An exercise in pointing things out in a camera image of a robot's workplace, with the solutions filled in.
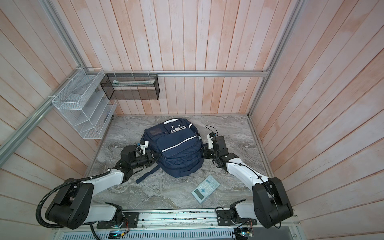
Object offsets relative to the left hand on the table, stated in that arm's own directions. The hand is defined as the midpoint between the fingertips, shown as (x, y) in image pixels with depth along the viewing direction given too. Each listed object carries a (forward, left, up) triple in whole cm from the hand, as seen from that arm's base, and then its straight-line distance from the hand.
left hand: (162, 156), depth 84 cm
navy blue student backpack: (+7, -10, +3) cm, 12 cm away
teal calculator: (-15, -24, -10) cm, 30 cm away
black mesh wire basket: (+49, +27, +13) cm, 57 cm away
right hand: (+6, -23, -2) cm, 24 cm away
